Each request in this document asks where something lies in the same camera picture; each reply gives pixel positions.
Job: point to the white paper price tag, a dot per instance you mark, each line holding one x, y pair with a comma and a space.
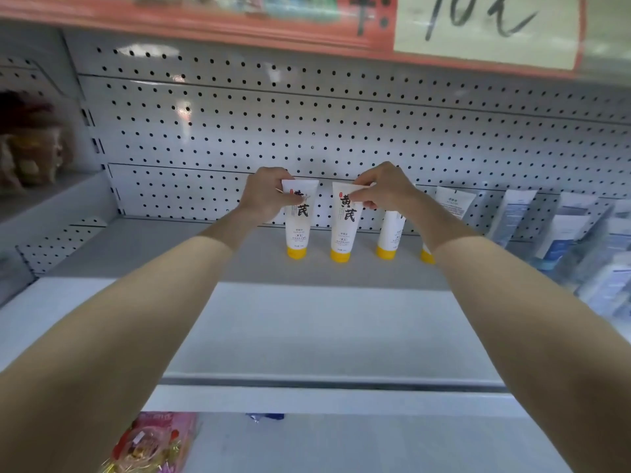
468, 39

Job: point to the pink snack bag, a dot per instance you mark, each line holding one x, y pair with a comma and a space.
148, 445

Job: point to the person's right hand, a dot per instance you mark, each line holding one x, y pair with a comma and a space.
394, 189

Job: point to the person's right forearm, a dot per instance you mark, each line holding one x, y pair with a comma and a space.
532, 330

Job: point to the brown wrapped goods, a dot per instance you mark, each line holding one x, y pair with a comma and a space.
34, 152

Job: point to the group of blue-labelled white tubes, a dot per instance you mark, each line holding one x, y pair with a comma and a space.
557, 241

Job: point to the red shelf label strip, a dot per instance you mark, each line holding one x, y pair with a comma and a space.
246, 27

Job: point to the person's left forearm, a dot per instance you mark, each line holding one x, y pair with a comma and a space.
98, 349

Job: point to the person's left hand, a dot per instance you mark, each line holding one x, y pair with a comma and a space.
263, 197

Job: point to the blue snack packet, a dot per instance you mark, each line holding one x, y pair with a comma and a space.
266, 417

